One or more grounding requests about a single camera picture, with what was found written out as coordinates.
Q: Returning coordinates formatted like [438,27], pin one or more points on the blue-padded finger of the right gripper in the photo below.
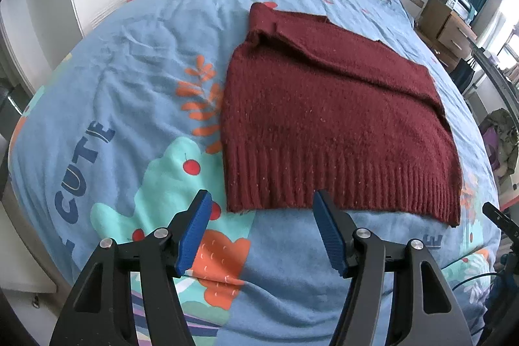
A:
[502,221]

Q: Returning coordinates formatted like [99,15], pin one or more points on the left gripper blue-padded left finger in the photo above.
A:
[99,309]

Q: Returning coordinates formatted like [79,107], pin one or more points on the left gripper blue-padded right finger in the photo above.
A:
[424,309]

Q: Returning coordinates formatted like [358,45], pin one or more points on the dark red knit sweater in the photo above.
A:
[310,106]

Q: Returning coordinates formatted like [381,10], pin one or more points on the pile of clothes on chair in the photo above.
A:
[500,137]

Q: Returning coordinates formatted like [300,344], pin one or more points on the black bag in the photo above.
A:
[462,75]

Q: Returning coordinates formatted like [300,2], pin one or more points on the blue patterned bed cover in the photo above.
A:
[126,132]

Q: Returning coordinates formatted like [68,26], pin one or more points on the wooden bedside drawer cabinet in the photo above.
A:
[445,27]

